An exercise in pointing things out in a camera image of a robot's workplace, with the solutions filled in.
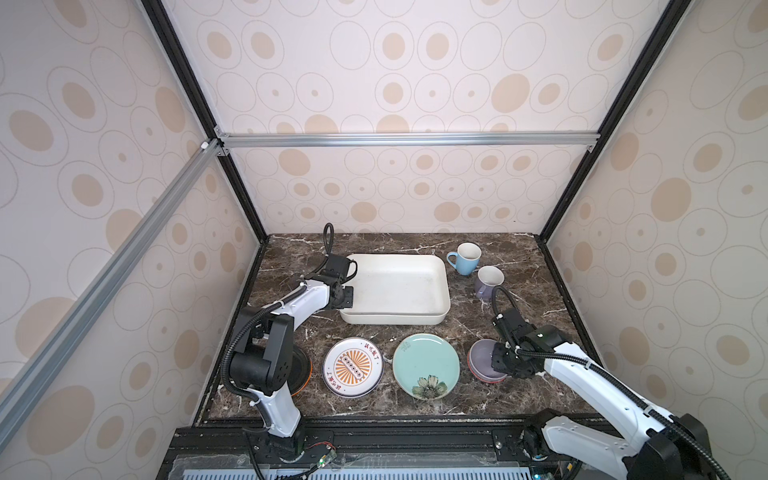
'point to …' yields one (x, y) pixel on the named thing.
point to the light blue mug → (466, 258)
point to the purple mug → (488, 277)
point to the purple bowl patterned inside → (479, 360)
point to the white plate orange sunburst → (353, 367)
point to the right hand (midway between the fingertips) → (501, 363)
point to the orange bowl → (302, 371)
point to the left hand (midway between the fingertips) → (350, 293)
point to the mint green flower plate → (426, 366)
